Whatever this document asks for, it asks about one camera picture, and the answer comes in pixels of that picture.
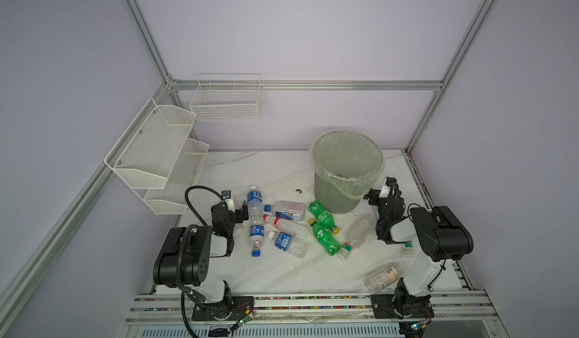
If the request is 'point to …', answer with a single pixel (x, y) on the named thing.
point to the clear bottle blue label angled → (286, 243)
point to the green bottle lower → (326, 238)
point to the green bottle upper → (323, 216)
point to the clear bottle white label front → (381, 281)
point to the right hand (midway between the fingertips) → (374, 183)
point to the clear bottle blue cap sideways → (292, 210)
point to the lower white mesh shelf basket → (171, 199)
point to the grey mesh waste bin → (333, 201)
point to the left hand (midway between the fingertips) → (233, 204)
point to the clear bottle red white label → (289, 228)
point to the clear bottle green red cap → (359, 234)
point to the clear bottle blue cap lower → (256, 235)
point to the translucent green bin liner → (349, 161)
